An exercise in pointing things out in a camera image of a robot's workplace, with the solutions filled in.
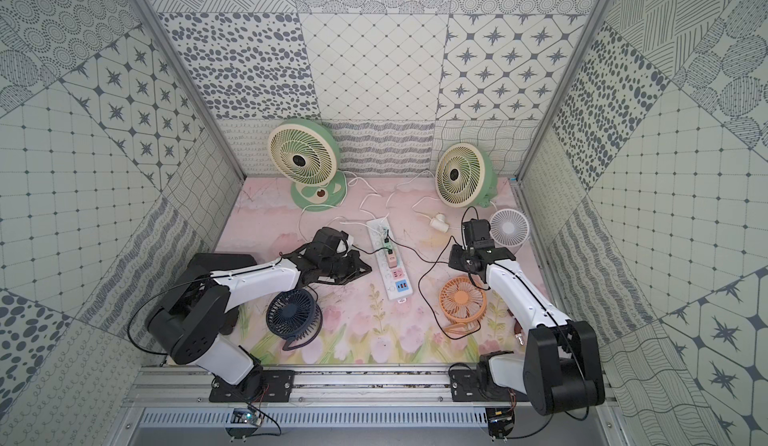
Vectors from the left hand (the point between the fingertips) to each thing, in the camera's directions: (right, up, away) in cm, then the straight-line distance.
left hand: (374, 262), depth 87 cm
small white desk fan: (+43, +10, +8) cm, 45 cm away
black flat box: (-54, -2, +5) cm, 54 cm away
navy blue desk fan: (-20, -12, -10) cm, 25 cm away
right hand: (+25, 0, +1) cm, 25 cm away
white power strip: (+6, -7, +4) cm, 10 cm away
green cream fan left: (-21, +33, +6) cm, 40 cm away
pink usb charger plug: (+5, 0, +4) cm, 7 cm away
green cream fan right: (+31, +27, +14) cm, 43 cm away
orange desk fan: (+25, -10, -7) cm, 28 cm away
